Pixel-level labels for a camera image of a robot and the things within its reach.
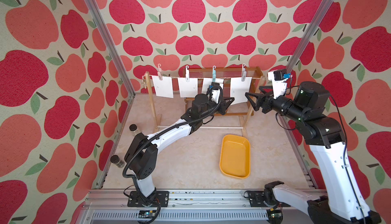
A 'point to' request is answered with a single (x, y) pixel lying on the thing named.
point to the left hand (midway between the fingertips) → (236, 103)
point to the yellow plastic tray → (235, 156)
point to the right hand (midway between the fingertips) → (256, 94)
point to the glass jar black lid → (133, 127)
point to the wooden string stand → (246, 123)
